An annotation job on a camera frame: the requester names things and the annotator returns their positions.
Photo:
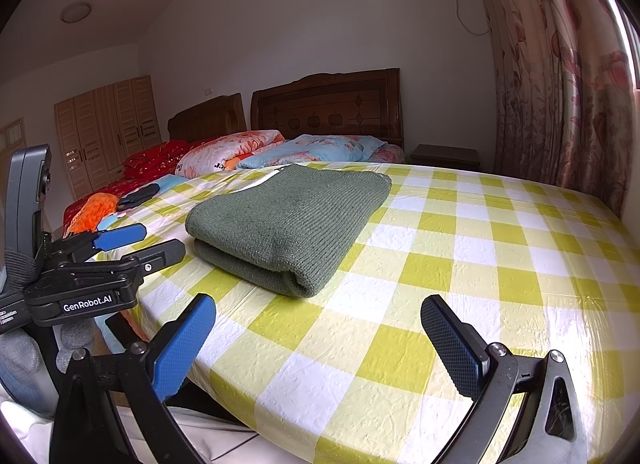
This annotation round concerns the wooden nightstand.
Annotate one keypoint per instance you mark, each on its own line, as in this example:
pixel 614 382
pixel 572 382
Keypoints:
pixel 445 156

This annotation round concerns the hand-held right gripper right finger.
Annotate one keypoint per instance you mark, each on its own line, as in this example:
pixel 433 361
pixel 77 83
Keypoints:
pixel 452 344

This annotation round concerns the orange cloth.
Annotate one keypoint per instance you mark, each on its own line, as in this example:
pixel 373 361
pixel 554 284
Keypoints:
pixel 90 211

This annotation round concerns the person's left hand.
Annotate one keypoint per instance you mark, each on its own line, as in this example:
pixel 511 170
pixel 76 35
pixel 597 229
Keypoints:
pixel 75 336

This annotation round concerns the round ceiling lamp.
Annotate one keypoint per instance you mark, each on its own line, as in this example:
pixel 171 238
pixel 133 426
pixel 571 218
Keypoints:
pixel 76 12

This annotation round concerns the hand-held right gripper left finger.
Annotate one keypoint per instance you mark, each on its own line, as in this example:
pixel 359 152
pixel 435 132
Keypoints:
pixel 182 344

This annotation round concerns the black object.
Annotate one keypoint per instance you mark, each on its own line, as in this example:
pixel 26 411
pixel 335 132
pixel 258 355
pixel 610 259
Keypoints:
pixel 137 196

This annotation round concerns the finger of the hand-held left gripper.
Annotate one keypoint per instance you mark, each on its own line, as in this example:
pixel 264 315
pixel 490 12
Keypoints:
pixel 120 236
pixel 160 251

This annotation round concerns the green knit sweater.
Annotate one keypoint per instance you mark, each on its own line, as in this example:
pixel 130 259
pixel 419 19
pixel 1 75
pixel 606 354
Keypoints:
pixel 285 219

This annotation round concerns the pink floral pillow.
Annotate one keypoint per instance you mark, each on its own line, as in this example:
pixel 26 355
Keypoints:
pixel 225 151

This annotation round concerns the red blanket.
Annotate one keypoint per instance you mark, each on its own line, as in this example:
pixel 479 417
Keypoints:
pixel 150 156

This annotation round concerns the light wooden wardrobe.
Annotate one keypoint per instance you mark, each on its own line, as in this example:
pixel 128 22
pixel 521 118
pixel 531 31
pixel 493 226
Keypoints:
pixel 105 134

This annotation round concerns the blue floral pillow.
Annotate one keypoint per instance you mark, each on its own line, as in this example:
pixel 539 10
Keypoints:
pixel 315 149

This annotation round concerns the bed with yellow checked sheet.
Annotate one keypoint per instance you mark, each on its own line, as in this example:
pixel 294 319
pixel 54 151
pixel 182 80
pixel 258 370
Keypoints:
pixel 450 294

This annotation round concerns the pink floral curtain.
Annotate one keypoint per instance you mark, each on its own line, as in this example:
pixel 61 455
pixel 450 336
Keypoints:
pixel 550 69

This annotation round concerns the small wooden headboard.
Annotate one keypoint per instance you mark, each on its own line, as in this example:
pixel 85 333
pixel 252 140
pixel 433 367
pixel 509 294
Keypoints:
pixel 205 119

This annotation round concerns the large wooden headboard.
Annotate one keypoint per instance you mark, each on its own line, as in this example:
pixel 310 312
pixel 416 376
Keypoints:
pixel 325 109

